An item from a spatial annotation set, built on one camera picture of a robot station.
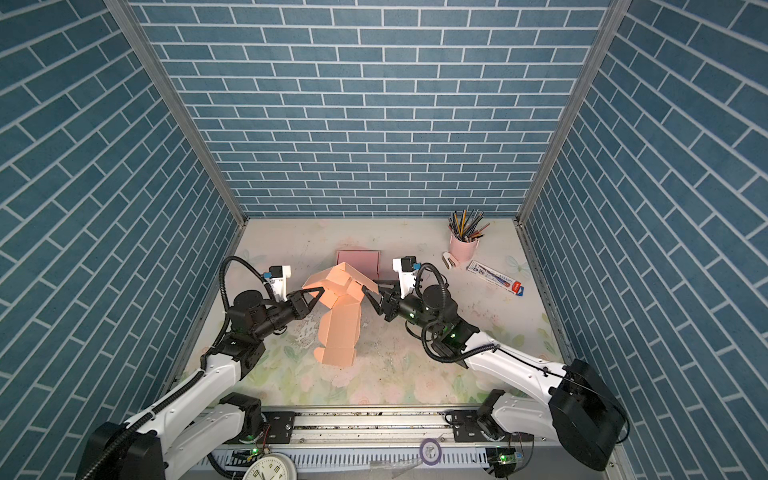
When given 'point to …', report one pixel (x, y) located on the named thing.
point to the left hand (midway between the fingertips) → (324, 292)
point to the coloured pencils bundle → (464, 227)
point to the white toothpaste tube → (495, 278)
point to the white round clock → (272, 466)
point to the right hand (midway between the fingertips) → (365, 284)
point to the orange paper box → (340, 327)
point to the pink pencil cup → (464, 251)
